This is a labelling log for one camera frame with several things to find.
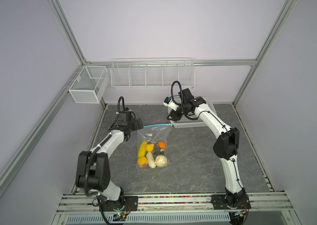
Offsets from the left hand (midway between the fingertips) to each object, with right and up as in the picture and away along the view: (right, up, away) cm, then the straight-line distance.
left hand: (136, 124), depth 91 cm
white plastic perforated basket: (+37, +1, +17) cm, 41 cm away
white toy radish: (+11, -22, -10) cm, 26 cm away
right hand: (+23, +6, 0) cm, 23 cm away
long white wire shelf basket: (+10, +36, +8) cm, 38 cm away
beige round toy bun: (+16, -21, -11) cm, 29 cm away
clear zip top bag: (+11, -8, +8) cm, 15 cm away
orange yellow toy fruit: (+5, -22, -9) cm, 24 cm away
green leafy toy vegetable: (+17, -16, -6) cm, 24 cm away
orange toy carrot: (+16, -14, +2) cm, 22 cm away
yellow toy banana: (+4, -16, -2) cm, 17 cm away
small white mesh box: (-36, +28, +10) cm, 47 cm away
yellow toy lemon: (+9, -15, -3) cm, 18 cm away
